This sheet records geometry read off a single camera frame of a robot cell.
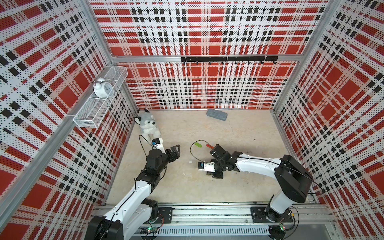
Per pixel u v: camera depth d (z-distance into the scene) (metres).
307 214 0.75
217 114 1.15
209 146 0.99
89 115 0.69
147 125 0.92
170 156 0.73
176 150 0.78
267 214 0.66
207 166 0.75
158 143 0.74
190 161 0.91
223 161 0.68
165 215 0.74
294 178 0.45
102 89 0.69
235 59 0.89
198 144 1.01
